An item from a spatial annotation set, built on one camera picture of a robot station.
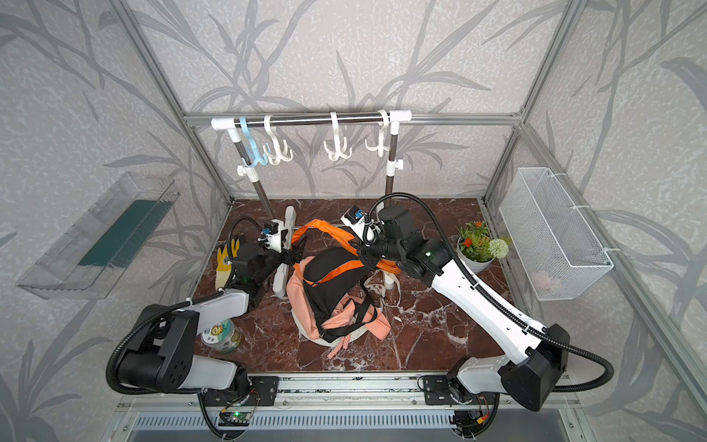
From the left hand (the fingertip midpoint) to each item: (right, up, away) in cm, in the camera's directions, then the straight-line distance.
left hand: (297, 234), depth 86 cm
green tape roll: (-17, -28, -11) cm, 35 cm away
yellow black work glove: (-30, -11, +12) cm, 34 cm away
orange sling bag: (+11, +3, -15) cm, 19 cm away
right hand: (+19, 0, -15) cm, 24 cm away
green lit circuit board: (-12, -47, -15) cm, 51 cm away
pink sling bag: (+15, -22, -8) cm, 28 cm away
